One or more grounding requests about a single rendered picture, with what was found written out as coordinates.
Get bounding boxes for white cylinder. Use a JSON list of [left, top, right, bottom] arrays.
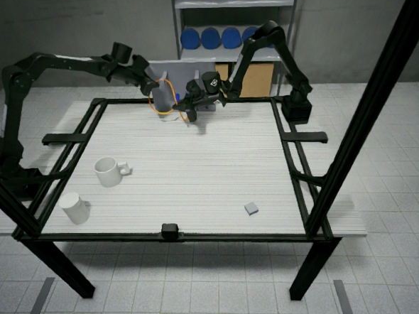
[[59, 193, 89, 225]]

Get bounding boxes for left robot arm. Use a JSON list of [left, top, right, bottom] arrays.
[[0, 42, 149, 178]]

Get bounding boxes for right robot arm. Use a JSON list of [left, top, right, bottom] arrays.
[[186, 21, 313, 107]]

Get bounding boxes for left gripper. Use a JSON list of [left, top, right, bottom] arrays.
[[123, 66, 160, 97]]

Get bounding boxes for white mug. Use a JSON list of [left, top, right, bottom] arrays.
[[93, 156, 129, 188]]

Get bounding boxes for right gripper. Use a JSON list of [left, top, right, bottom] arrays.
[[173, 91, 211, 123]]

